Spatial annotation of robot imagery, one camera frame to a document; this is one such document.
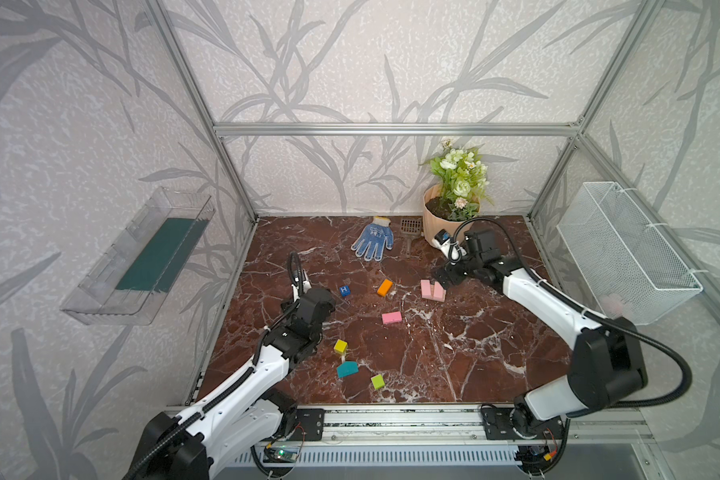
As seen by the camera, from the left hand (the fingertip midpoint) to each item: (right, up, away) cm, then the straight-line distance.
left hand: (317, 284), depth 83 cm
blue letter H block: (+6, -5, +15) cm, 17 cm away
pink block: (+33, -3, +13) cm, 35 cm away
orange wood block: (+20, -3, +16) cm, 25 cm away
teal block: (+9, -23, -1) cm, 25 cm away
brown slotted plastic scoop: (+30, +17, +32) cm, 47 cm away
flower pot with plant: (+43, +30, +7) cm, 53 cm away
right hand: (+38, +8, +6) cm, 39 cm away
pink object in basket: (+75, -4, -11) cm, 76 cm away
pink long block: (+37, -5, +13) cm, 39 cm away
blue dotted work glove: (+16, +13, +29) cm, 35 cm away
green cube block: (+17, -26, -3) cm, 32 cm away
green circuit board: (-5, -39, -13) cm, 41 cm away
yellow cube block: (+6, -18, +1) cm, 19 cm away
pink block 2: (+22, -12, +8) cm, 26 cm away
